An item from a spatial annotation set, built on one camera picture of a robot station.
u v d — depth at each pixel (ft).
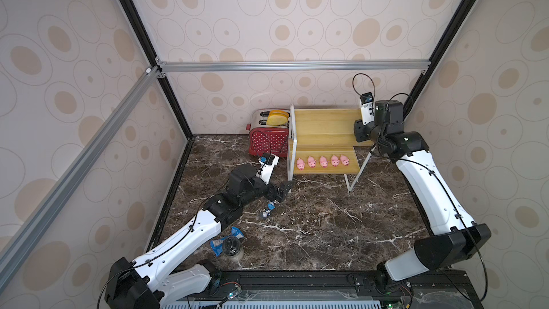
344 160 2.86
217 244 2.65
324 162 2.86
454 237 1.30
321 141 2.40
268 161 2.01
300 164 2.80
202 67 2.95
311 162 2.82
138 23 2.56
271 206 3.01
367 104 2.08
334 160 2.86
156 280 1.32
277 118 3.26
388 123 1.75
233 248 2.36
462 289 2.44
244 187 1.74
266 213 2.94
